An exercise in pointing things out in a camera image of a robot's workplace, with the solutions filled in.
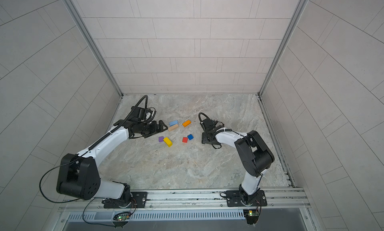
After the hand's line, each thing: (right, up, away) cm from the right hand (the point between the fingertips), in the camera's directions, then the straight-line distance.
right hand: (207, 140), depth 95 cm
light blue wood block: (-23, +10, +4) cm, 26 cm away
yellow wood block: (-24, 0, -6) cm, 25 cm away
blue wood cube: (-11, +2, -1) cm, 11 cm away
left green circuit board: (-39, -26, -30) cm, 56 cm away
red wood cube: (-14, +1, -2) cm, 15 cm away
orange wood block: (-14, +10, +5) cm, 18 cm away
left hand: (-24, +10, -10) cm, 28 cm away
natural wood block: (-23, +8, +2) cm, 24 cm away
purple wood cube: (-29, +1, -3) cm, 29 cm away
